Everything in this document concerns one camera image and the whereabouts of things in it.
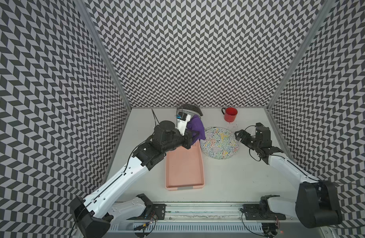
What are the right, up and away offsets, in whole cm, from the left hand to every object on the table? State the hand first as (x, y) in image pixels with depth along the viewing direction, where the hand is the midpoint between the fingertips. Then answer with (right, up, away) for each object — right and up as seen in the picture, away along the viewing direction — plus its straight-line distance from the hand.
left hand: (197, 134), depth 66 cm
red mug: (+27, +12, +44) cm, 53 cm away
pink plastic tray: (-7, -24, +25) cm, 35 cm away
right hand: (+26, -4, +21) cm, 34 cm away
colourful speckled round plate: (+16, -9, +29) cm, 35 cm away
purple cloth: (-1, +4, +1) cm, 4 cm away
